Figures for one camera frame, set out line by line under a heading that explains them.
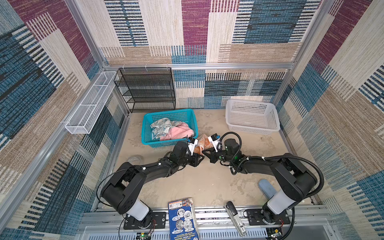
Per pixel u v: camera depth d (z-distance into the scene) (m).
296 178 0.46
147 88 1.08
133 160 0.93
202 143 0.91
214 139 0.78
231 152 0.72
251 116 1.15
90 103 0.78
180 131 0.99
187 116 1.11
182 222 0.70
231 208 0.73
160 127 0.97
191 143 0.79
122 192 0.44
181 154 0.70
